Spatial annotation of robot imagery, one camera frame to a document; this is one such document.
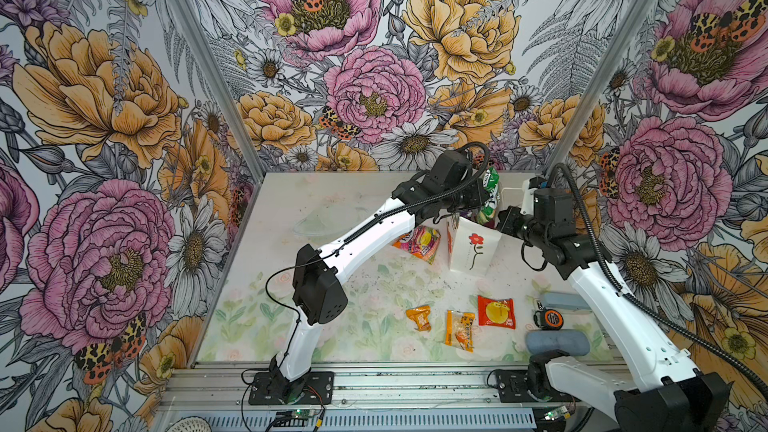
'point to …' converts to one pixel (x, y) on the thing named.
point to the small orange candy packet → (420, 315)
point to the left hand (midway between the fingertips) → (487, 203)
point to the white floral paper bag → (471, 245)
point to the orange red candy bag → (422, 242)
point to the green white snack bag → (490, 182)
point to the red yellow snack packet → (497, 312)
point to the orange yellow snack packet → (459, 329)
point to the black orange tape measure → (548, 319)
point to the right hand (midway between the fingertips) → (497, 222)
